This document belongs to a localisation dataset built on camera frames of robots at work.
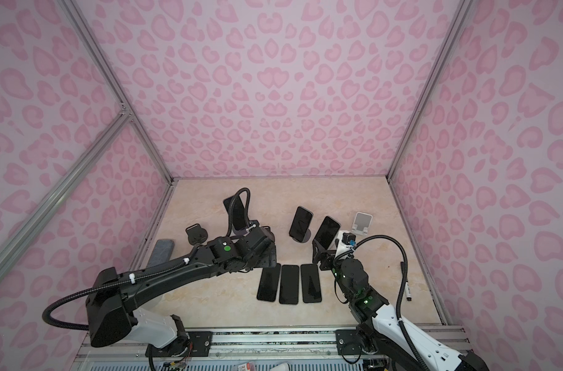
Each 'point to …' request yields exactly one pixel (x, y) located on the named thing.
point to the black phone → (289, 284)
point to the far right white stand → (362, 222)
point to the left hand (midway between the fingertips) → (270, 254)
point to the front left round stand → (196, 234)
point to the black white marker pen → (407, 289)
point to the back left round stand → (239, 232)
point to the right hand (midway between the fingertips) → (323, 240)
